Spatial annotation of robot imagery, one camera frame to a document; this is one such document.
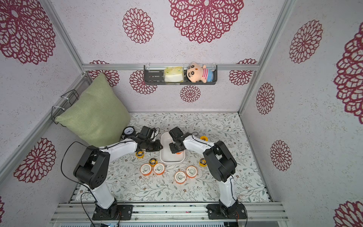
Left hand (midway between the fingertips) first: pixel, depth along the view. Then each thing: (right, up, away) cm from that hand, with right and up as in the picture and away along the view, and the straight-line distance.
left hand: (162, 147), depth 94 cm
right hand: (+7, 0, +2) cm, 7 cm away
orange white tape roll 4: (+10, -3, -3) cm, 11 cm away
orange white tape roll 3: (+19, -14, -6) cm, 24 cm away
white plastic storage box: (+2, -6, +3) cm, 7 cm away
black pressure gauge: (-27, +10, +12) cm, 32 cm away
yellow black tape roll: (-15, -5, +2) cm, 16 cm away
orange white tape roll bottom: (+12, -17, -8) cm, 22 cm away
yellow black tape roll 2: (-6, -9, -1) cm, 11 cm away
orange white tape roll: (-10, -13, -5) cm, 17 cm away
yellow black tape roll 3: (+27, -10, -2) cm, 28 cm away
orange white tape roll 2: (-1, -13, -5) cm, 14 cm away
